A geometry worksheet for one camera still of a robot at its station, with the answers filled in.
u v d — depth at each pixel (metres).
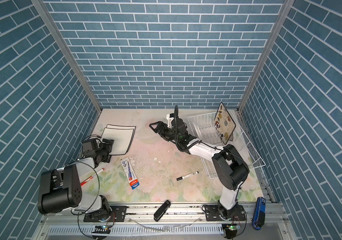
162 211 0.76
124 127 1.08
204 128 1.08
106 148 0.84
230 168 0.48
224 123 0.96
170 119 0.81
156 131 0.75
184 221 0.73
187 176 0.86
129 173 0.87
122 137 0.98
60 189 0.44
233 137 0.92
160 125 0.75
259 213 0.71
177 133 0.67
